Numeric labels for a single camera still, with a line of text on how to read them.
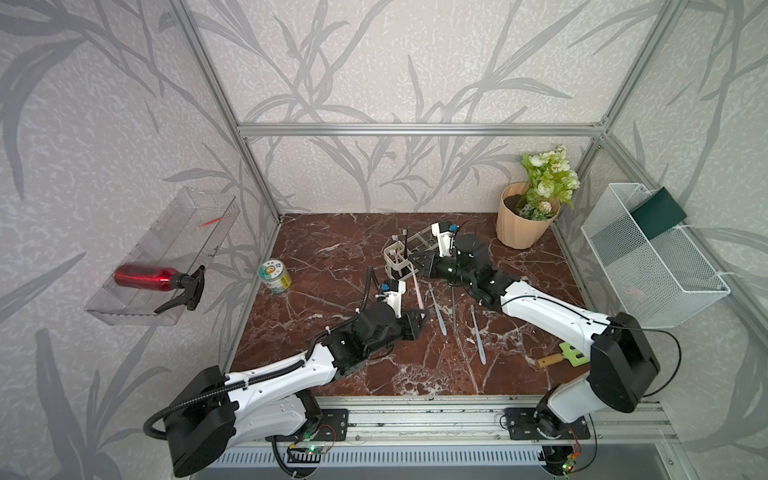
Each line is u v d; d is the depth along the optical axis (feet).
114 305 1.87
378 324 1.85
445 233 2.37
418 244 3.42
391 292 2.27
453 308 3.08
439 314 3.07
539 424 2.16
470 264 2.06
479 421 2.48
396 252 3.15
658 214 2.36
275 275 3.07
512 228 3.34
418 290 2.51
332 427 2.37
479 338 2.90
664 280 1.94
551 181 2.99
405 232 3.01
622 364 1.40
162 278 1.81
